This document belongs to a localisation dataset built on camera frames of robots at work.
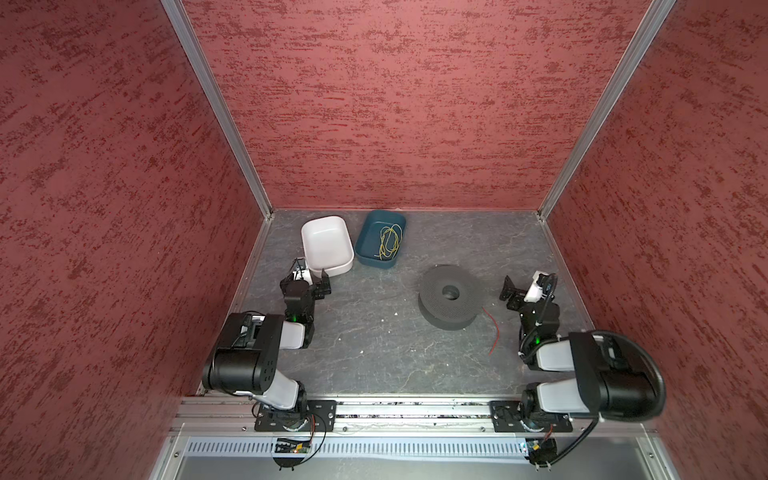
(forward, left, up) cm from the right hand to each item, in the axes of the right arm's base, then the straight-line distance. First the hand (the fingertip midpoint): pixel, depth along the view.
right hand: (518, 282), depth 89 cm
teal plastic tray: (+25, +47, -7) cm, 54 cm away
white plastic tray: (+21, +62, -3) cm, 65 cm away
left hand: (+6, +65, -1) cm, 66 cm away
